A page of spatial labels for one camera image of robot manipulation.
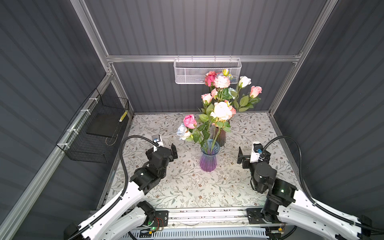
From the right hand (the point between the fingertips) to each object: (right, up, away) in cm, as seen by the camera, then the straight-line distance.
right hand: (252, 149), depth 71 cm
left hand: (-43, 0, +5) cm, 43 cm away
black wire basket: (-78, +7, +1) cm, 79 cm away
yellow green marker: (-67, +17, +10) cm, 70 cm away
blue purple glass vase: (-20, -2, +11) cm, 23 cm away
